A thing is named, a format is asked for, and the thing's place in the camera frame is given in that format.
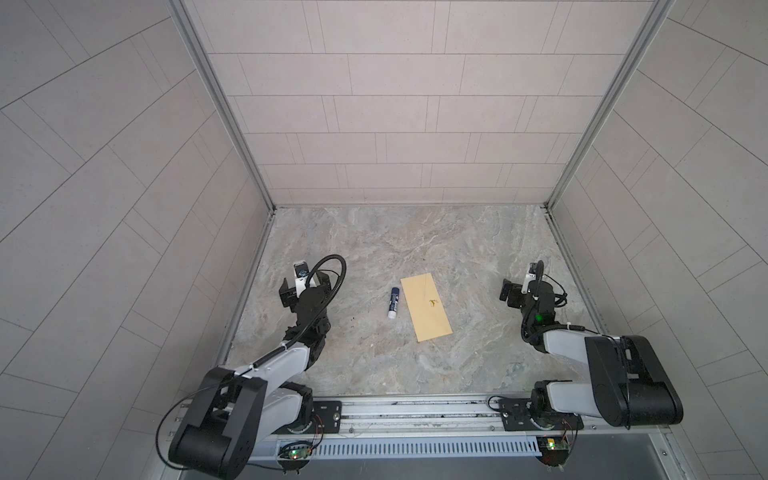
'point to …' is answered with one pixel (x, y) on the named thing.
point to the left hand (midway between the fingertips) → (310, 268)
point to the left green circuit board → (295, 452)
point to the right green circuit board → (554, 449)
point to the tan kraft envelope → (426, 307)
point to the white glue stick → (392, 312)
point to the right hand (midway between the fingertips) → (517, 279)
